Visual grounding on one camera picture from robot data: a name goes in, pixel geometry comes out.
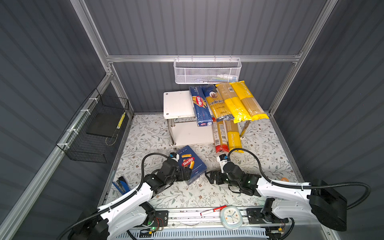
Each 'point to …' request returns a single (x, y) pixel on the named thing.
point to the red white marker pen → (212, 210)
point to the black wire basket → (92, 130)
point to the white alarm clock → (231, 217)
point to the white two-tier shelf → (183, 128)
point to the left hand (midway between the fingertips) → (186, 172)
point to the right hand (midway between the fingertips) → (212, 174)
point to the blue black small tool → (122, 185)
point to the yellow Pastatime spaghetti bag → (234, 136)
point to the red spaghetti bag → (220, 139)
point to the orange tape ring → (284, 178)
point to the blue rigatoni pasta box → (187, 158)
